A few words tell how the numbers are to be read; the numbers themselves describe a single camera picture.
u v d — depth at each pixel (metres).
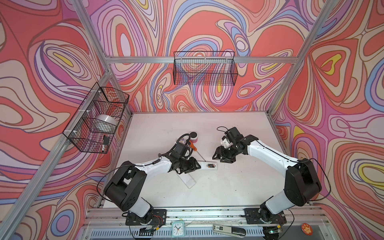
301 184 0.43
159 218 0.72
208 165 0.88
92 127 0.73
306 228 0.70
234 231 0.65
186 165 0.77
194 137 0.98
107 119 0.73
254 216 0.73
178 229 0.69
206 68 0.96
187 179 0.84
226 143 0.80
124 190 0.44
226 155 0.74
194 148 0.98
